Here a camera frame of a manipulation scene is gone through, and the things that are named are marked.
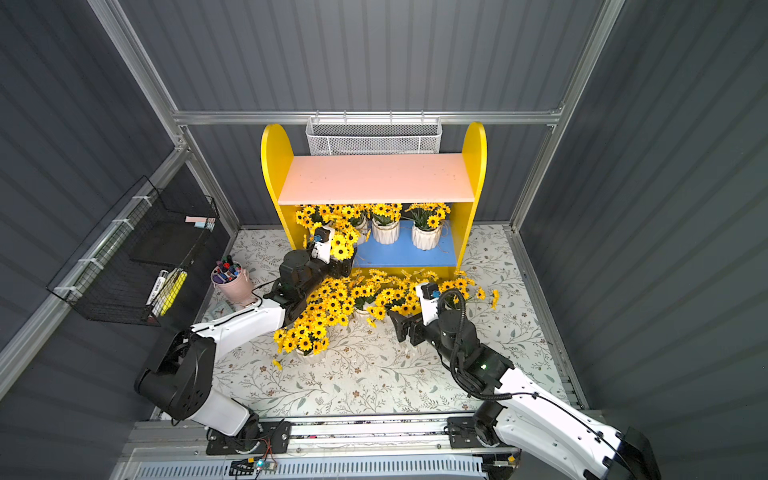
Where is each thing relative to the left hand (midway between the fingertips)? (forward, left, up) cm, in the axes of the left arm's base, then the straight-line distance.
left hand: (338, 241), depth 83 cm
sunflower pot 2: (-23, +7, -11) cm, 26 cm away
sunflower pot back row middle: (+9, -6, +2) cm, 11 cm away
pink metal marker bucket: (-4, +35, -15) cm, 38 cm away
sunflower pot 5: (-10, -17, -13) cm, 24 cm away
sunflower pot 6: (-7, -36, -11) cm, 38 cm away
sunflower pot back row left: (+8, +7, +2) cm, 11 cm away
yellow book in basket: (-18, +37, +3) cm, 41 cm away
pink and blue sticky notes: (+7, +40, +1) cm, 41 cm away
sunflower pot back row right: (+11, -13, -3) cm, 17 cm away
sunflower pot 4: (-9, -8, -19) cm, 22 cm away
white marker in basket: (-17, +41, +3) cm, 44 cm away
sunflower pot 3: (-13, +2, -10) cm, 17 cm away
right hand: (-19, -19, -4) cm, 27 cm away
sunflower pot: (-6, -3, +6) cm, 9 cm away
